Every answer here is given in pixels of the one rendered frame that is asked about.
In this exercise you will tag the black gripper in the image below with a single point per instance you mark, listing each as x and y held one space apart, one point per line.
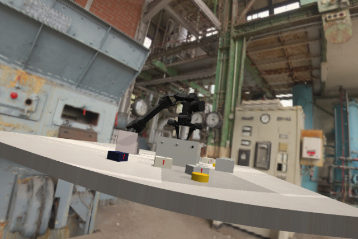
192 126

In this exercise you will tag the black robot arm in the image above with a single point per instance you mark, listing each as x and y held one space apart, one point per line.
190 103

